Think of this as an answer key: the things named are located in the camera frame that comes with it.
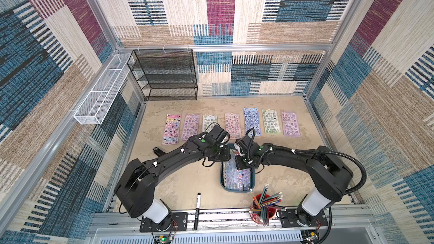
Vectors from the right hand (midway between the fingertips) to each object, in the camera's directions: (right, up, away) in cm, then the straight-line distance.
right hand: (239, 167), depth 89 cm
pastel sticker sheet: (-3, -4, -6) cm, 8 cm away
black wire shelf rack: (-45, +53, +20) cm, 72 cm away
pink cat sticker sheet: (-40, +17, +15) cm, 46 cm away
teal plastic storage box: (+5, -5, -8) cm, 11 cm away
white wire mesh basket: (-63, +32, -18) cm, 73 cm away
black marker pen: (-20, -15, -13) cm, 29 cm away
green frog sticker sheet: (+22, +23, +19) cm, 37 cm away
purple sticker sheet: (-28, +20, +16) cm, 38 cm away
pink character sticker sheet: (+33, +21, +17) cm, 43 cm away
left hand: (-5, +7, -8) cm, 12 cm away
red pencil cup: (+7, -11, -18) cm, 22 cm away
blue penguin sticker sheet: (+10, +23, +19) cm, 31 cm away
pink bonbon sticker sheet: (-3, +21, +16) cm, 26 cm away
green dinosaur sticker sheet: (-18, +23, +19) cm, 35 cm away
